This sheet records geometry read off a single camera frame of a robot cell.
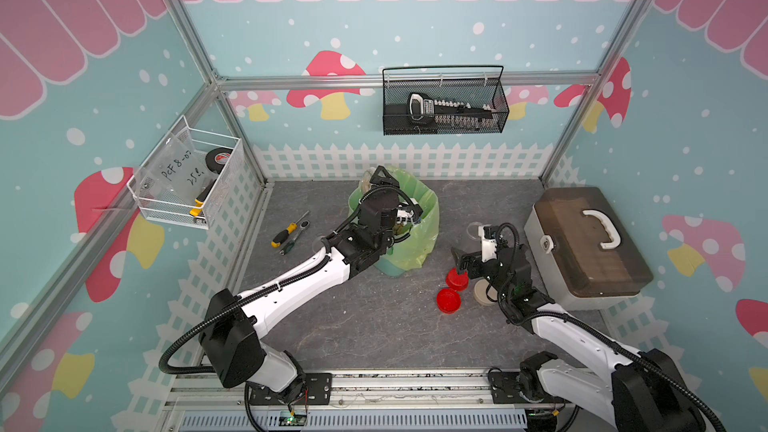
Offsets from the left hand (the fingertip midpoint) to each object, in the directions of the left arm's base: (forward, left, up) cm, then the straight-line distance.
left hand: (370, 176), depth 73 cm
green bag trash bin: (-10, -10, -19) cm, 24 cm away
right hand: (-6, -27, -21) cm, 34 cm away
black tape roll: (+8, +42, -2) cm, 43 cm away
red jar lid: (-12, -25, -32) cm, 42 cm away
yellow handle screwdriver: (+5, +33, -34) cm, 48 cm away
